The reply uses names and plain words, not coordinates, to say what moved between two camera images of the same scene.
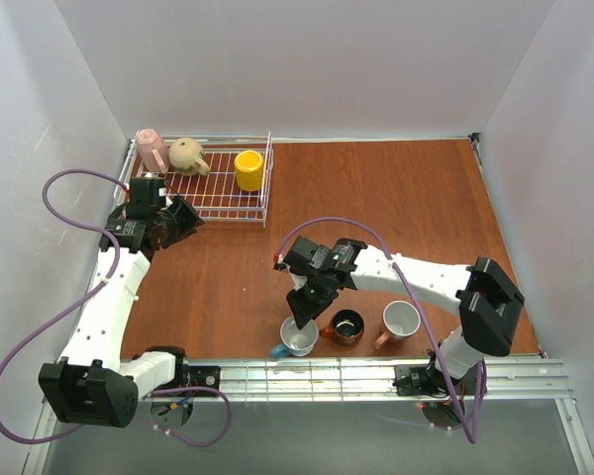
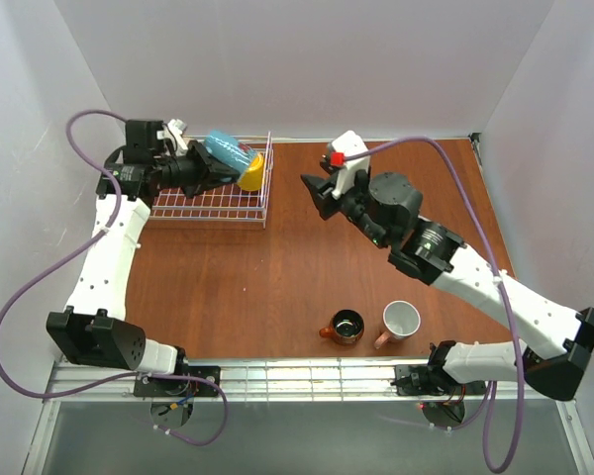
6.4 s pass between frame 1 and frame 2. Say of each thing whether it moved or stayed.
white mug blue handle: moved
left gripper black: moved
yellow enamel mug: stayed
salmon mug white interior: stayed
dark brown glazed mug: stayed
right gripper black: moved
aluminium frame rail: stayed
